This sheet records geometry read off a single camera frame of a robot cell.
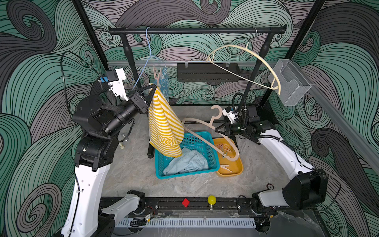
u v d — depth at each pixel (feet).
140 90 1.54
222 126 2.39
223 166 2.82
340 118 1.97
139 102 1.30
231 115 2.34
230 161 2.96
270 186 2.61
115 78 1.26
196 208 2.44
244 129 1.97
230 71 2.28
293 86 2.38
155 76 2.20
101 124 1.11
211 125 2.56
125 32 1.72
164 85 2.48
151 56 3.06
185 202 2.42
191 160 2.72
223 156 2.37
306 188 1.31
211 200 2.39
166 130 1.87
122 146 3.11
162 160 2.87
